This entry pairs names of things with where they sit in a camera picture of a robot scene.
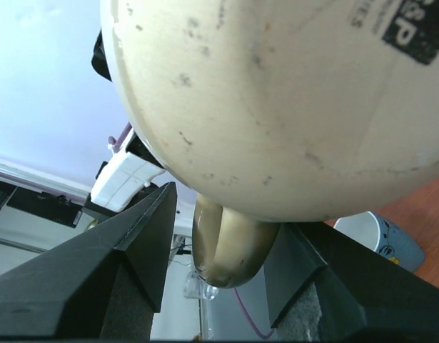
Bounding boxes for blue floral mug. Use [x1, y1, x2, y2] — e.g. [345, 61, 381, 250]
[333, 212, 425, 272]

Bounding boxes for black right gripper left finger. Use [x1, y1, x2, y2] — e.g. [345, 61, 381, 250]
[0, 182, 177, 342]

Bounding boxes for beige round mug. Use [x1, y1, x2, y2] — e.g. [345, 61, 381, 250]
[100, 1, 439, 288]

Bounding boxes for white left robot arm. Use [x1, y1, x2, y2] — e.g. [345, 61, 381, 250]
[84, 124, 165, 223]

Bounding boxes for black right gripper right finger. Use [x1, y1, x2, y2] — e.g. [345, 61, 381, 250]
[264, 222, 439, 342]

